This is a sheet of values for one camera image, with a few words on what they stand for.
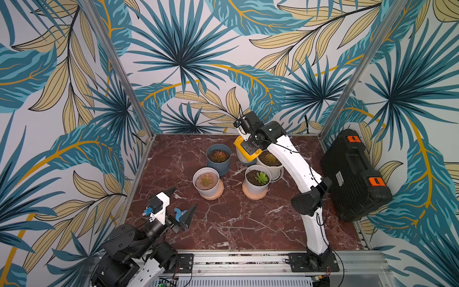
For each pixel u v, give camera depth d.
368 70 0.87
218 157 0.95
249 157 0.84
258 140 0.55
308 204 0.50
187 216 0.51
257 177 0.88
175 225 0.50
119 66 0.84
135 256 0.46
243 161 1.05
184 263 0.73
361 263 0.76
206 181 0.86
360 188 0.72
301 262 0.74
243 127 0.64
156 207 0.45
